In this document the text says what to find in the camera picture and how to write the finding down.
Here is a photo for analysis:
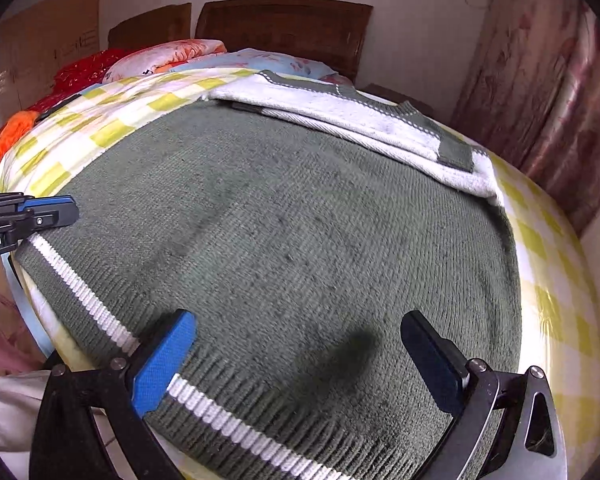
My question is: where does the white cloth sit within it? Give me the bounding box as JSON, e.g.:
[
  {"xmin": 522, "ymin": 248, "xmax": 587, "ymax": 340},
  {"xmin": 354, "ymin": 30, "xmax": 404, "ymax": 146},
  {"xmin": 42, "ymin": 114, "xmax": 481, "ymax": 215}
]
[{"xmin": 0, "ymin": 369, "xmax": 106, "ymax": 480}]

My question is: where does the blue floral pillow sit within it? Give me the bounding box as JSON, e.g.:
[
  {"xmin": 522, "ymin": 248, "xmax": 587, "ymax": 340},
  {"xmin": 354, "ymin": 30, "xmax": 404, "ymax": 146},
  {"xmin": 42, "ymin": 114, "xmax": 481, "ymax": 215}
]
[{"xmin": 170, "ymin": 48, "xmax": 326, "ymax": 81}]

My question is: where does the pink cloth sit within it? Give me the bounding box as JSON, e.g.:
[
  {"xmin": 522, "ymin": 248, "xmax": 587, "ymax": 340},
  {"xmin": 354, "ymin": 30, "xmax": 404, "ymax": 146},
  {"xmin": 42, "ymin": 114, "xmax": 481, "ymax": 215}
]
[{"xmin": 0, "ymin": 285, "xmax": 46, "ymax": 386}]

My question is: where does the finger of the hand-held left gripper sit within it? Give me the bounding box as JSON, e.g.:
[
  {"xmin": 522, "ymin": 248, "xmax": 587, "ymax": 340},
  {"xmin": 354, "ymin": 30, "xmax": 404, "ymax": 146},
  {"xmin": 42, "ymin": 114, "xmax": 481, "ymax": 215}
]
[
  {"xmin": 10, "ymin": 207, "xmax": 79, "ymax": 235},
  {"xmin": 0, "ymin": 192, "xmax": 77, "ymax": 213}
]

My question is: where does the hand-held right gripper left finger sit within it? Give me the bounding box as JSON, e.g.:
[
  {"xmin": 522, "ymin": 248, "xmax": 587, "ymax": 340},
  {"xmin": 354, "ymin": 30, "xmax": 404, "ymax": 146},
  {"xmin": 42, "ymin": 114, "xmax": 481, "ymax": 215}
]
[{"xmin": 29, "ymin": 309, "xmax": 198, "ymax": 480}]

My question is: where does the red pillow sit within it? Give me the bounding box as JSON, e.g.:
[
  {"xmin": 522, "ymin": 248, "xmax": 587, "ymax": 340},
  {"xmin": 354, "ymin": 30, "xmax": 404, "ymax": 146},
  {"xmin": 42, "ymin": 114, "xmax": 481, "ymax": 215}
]
[{"xmin": 30, "ymin": 49, "xmax": 131, "ymax": 111}]

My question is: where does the small wooden headboard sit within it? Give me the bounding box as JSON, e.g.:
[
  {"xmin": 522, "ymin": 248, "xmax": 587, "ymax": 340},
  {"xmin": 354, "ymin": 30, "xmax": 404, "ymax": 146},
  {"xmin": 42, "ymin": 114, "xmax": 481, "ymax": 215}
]
[{"xmin": 107, "ymin": 2, "xmax": 192, "ymax": 51}]

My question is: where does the dark wooden nightstand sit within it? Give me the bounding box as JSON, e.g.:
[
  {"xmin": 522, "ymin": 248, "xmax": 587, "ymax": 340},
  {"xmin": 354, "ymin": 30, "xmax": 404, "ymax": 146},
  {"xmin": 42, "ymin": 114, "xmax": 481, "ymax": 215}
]
[{"xmin": 360, "ymin": 84, "xmax": 436, "ymax": 117}]

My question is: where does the large wooden headboard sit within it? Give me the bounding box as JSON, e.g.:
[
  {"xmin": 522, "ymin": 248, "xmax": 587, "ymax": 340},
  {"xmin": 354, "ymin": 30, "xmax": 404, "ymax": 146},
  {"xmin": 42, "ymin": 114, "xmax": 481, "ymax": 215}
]
[{"xmin": 196, "ymin": 0, "xmax": 373, "ymax": 83}]

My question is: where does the green knit sweater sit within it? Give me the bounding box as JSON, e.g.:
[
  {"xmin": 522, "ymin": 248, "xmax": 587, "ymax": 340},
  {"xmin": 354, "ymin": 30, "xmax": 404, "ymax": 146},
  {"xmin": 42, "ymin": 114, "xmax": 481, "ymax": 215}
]
[{"xmin": 10, "ymin": 70, "xmax": 523, "ymax": 480}]

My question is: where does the yellow checkered bed sheet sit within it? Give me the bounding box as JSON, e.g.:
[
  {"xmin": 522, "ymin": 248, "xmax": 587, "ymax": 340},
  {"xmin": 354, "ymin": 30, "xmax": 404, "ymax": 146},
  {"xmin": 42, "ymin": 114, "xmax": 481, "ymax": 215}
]
[{"xmin": 0, "ymin": 67, "xmax": 600, "ymax": 480}]

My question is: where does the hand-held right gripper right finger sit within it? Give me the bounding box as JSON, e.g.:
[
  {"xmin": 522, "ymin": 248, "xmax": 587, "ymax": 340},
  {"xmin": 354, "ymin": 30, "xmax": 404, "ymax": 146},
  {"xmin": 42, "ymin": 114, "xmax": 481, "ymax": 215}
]
[{"xmin": 400, "ymin": 310, "xmax": 568, "ymax": 480}]

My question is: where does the orange cloth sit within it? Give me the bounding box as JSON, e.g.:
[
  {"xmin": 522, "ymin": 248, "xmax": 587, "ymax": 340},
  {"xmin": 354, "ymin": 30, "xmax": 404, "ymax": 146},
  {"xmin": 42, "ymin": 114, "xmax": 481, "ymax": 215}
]
[{"xmin": 0, "ymin": 109, "xmax": 42, "ymax": 176}]

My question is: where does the pink floral curtain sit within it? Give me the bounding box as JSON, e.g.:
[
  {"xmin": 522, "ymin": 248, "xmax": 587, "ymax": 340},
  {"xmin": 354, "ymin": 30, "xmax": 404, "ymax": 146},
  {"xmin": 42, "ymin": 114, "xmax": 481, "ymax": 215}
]
[{"xmin": 450, "ymin": 0, "xmax": 600, "ymax": 236}]

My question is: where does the black object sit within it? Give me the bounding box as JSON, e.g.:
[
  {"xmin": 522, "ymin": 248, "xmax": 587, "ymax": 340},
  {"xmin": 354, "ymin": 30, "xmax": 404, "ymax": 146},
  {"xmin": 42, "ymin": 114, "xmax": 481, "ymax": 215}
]
[{"xmin": 35, "ymin": 104, "xmax": 76, "ymax": 122}]

